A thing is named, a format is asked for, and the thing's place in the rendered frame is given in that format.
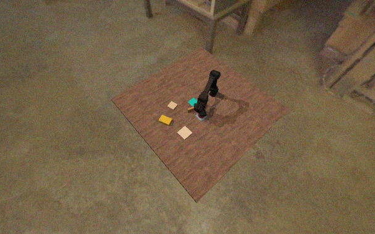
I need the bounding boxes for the yellow rectangular block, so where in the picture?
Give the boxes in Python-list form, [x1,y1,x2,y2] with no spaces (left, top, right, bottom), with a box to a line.
[159,115,172,126]

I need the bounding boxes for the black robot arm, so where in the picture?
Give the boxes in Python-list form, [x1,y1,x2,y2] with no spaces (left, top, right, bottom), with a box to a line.
[193,70,221,113]

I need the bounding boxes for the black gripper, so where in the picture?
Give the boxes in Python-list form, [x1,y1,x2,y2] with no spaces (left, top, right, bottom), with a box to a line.
[200,106,206,116]

